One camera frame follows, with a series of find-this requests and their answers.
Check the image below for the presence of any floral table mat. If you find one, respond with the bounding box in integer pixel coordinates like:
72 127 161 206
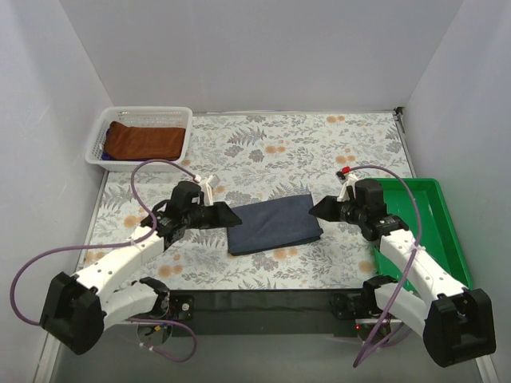
79 113 412 290

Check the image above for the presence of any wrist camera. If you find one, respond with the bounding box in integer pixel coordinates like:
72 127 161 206
336 167 358 203
193 175 220 207

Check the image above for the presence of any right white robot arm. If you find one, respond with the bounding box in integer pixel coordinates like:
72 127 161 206
309 175 497 367

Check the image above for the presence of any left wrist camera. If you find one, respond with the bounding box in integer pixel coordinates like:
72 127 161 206
193 175 220 207

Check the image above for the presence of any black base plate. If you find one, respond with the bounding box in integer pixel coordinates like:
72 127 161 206
168 288 381 337

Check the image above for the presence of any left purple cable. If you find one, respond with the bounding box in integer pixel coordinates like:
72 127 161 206
10 159 199 363

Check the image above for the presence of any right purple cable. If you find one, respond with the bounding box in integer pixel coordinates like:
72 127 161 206
351 165 423 369

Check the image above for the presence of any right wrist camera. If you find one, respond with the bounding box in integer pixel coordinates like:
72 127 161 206
336 167 358 203

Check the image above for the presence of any brown towel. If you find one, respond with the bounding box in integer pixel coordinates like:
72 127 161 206
103 121 185 161

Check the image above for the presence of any purple towel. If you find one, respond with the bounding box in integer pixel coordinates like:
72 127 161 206
101 152 113 161

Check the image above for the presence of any purple cable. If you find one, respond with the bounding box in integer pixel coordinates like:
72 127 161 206
10 159 199 363
351 165 423 369

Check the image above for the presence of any grey blue towel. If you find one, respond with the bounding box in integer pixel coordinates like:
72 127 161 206
227 194 323 256

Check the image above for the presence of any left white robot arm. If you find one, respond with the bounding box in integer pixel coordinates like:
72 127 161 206
39 181 242 355

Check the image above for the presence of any white plastic basket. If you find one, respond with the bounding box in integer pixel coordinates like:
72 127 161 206
85 106 192 172

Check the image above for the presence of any green plastic bin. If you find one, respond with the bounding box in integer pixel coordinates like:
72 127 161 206
378 178 473 289

